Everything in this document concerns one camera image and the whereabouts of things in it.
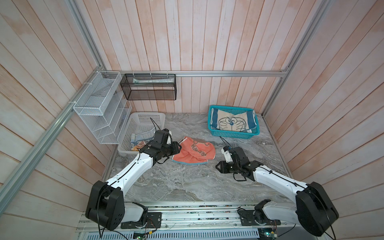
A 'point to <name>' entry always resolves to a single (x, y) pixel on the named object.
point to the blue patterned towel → (242, 122)
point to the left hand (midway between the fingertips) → (179, 150)
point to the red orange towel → (194, 151)
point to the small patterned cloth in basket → (139, 140)
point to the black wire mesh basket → (149, 86)
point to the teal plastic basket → (232, 109)
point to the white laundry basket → (138, 122)
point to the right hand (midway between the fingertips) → (218, 165)
